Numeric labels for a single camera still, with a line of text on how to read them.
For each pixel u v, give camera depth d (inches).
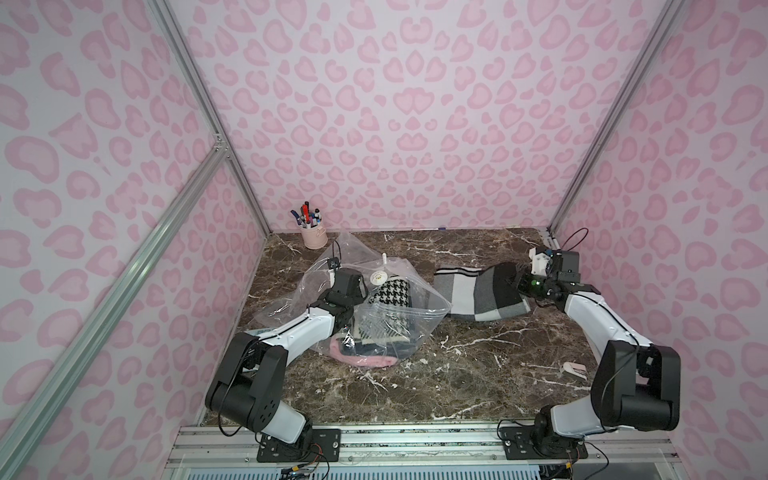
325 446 28.9
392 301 35.5
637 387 17.0
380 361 32.3
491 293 35.7
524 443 28.5
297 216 41.0
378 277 35.2
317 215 42.8
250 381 17.4
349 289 27.9
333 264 31.4
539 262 32.2
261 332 19.4
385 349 31.3
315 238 43.4
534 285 30.2
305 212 41.2
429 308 29.6
